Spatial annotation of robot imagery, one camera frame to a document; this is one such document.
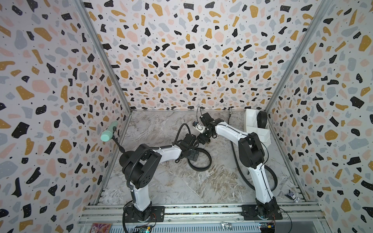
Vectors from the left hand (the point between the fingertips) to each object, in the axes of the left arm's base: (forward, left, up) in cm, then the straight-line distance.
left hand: (194, 152), depth 96 cm
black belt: (+21, -49, +8) cm, 54 cm away
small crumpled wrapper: (-27, -52, +1) cm, 59 cm away
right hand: (+11, -7, +2) cm, 14 cm away
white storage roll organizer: (+21, -43, 0) cm, 48 cm away
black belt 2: (-12, -5, 0) cm, 12 cm away
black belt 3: (-13, -27, +1) cm, 30 cm away
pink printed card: (-40, +45, +1) cm, 60 cm away
